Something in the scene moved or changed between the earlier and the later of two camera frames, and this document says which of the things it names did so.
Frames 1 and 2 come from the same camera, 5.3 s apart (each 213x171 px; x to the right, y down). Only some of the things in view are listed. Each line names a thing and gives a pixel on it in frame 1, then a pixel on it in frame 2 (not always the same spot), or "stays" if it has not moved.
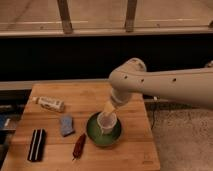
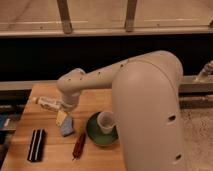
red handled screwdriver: [79, 147] stays
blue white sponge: [67, 126] stays
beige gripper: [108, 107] to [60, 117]
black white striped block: [37, 145] stays
